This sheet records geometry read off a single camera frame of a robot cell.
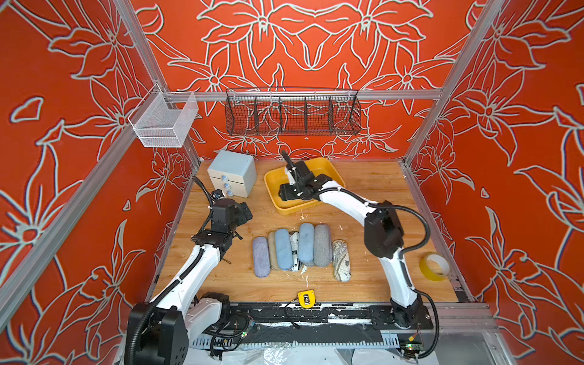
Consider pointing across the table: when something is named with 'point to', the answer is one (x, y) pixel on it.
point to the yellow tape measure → (306, 298)
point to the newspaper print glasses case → (294, 239)
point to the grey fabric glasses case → (322, 255)
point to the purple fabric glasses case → (261, 254)
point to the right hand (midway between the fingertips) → (286, 186)
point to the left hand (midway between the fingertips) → (237, 206)
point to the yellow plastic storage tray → (277, 176)
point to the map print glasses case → (341, 261)
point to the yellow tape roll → (426, 271)
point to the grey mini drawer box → (234, 173)
